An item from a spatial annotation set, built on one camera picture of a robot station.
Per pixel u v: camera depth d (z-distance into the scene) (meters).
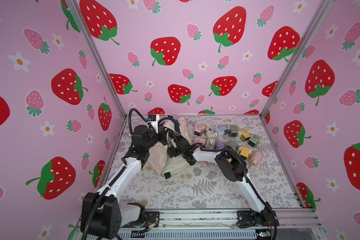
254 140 1.00
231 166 0.59
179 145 0.78
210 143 0.95
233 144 0.98
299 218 0.76
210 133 1.05
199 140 0.99
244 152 0.94
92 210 0.37
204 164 0.90
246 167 0.61
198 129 1.06
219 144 0.95
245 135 1.04
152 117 0.67
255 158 0.88
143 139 0.61
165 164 0.82
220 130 1.06
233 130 1.04
